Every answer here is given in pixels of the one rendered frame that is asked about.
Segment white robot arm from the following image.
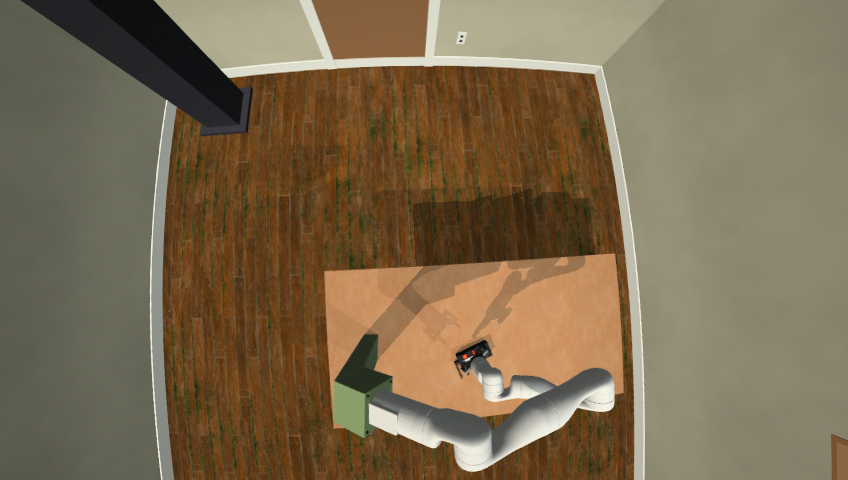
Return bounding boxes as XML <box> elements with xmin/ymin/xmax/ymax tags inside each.
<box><xmin>369</xmin><ymin>357</ymin><xmax>615</xmax><ymax>472</ymax></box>

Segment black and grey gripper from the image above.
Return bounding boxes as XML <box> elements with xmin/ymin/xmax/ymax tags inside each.
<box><xmin>461</xmin><ymin>344</ymin><xmax>490</xmax><ymax>375</ymax></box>

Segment black power strip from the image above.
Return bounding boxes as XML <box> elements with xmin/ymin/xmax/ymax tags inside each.
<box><xmin>454</xmin><ymin>340</ymin><xmax>493</xmax><ymax>379</ymax></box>

